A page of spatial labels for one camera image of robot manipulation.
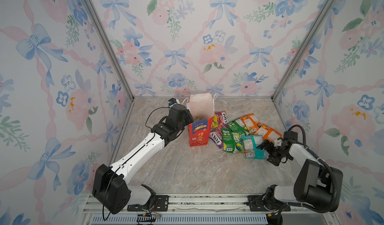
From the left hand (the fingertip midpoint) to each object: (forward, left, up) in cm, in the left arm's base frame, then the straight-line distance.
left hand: (192, 111), depth 78 cm
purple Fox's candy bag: (-1, -16, -23) cm, 28 cm away
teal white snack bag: (-7, -35, -21) cm, 42 cm away
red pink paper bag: (+12, -6, -9) cm, 16 cm away
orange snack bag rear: (+9, -40, -22) cm, 46 cm away
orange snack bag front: (+1, -49, -22) cm, 54 cm away
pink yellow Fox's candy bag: (+13, -19, -22) cm, 32 cm away
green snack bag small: (+7, -30, -23) cm, 39 cm away
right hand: (-11, -42, -23) cm, 49 cm away
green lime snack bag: (-5, -25, -23) cm, 34 cm away
